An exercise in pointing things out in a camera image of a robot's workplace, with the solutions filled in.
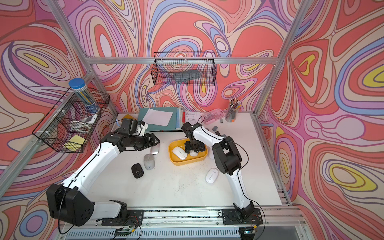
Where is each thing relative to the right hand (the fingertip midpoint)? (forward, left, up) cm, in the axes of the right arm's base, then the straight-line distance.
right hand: (195, 153), depth 96 cm
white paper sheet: (+32, +29, +2) cm, 44 cm away
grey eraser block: (+22, -15, -1) cm, 26 cm away
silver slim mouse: (+5, +27, 0) cm, 28 cm away
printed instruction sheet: (+34, +2, -1) cm, 34 cm away
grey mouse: (-5, +29, +2) cm, 30 cm away
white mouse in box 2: (-1, +1, +2) cm, 2 cm away
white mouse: (-15, -9, +1) cm, 18 cm away
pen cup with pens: (+29, -28, +10) cm, 42 cm away
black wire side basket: (+3, +64, +30) cm, 71 cm away
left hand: (-3, +21, +19) cm, 28 cm away
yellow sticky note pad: (-11, +53, +32) cm, 63 cm away
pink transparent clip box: (+34, -14, 0) cm, 37 cm away
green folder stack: (+26, +14, +2) cm, 30 cm away
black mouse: (-11, +35, +2) cm, 37 cm away
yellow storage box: (-7, +13, +4) cm, 15 cm away
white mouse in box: (0, +10, +2) cm, 11 cm away
